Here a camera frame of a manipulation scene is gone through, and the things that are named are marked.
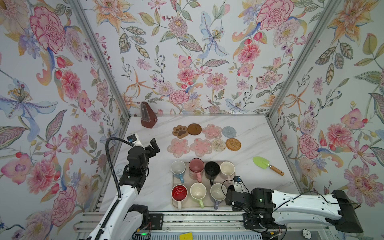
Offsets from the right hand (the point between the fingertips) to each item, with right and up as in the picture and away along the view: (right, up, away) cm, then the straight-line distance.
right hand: (230, 203), depth 76 cm
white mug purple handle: (-5, +3, +6) cm, 8 cm away
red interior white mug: (-26, +3, +6) cm, 27 cm away
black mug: (-8, +15, +9) cm, 19 cm away
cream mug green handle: (-16, +3, +6) cm, 18 cm away
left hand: (-41, +31, +3) cm, 52 cm away
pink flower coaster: (-5, +35, +35) cm, 50 cm away
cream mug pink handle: (+1, +14, +11) cm, 18 cm away
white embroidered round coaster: (-1, +27, +28) cm, 38 cm away
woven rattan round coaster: (+9, +27, +28) cm, 40 cm away
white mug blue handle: (-28, +14, +12) cm, 33 cm away
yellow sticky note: (-22, -12, -7) cm, 26 cm away
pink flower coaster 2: (-29, +25, +27) cm, 47 cm away
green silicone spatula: (+26, +16, +18) cm, 35 cm away
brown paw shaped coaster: (-28, +36, +35) cm, 57 cm away
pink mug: (-17, +15, +11) cm, 25 cm away
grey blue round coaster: (+8, +35, +34) cm, 50 cm away
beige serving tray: (-20, -1, +4) cm, 21 cm away
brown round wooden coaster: (-18, +38, +37) cm, 56 cm away
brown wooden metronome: (-51, +46, +33) cm, 76 cm away
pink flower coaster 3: (-13, +25, +27) cm, 39 cm away
